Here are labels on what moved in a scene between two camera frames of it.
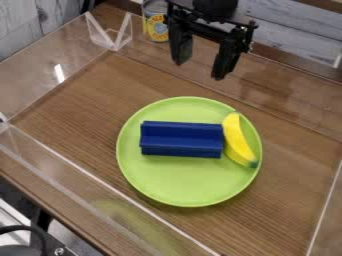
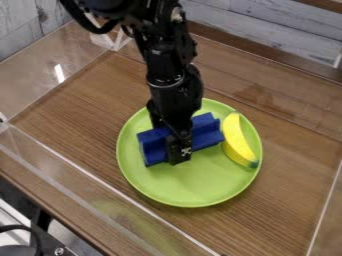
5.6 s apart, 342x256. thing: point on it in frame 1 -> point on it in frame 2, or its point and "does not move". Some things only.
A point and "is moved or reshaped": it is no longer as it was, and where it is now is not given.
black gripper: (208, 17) -> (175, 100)
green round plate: (184, 181) does not move
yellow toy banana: (236, 144) does not move
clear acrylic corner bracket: (101, 38) does not move
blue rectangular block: (180, 139) is moved or reshaped
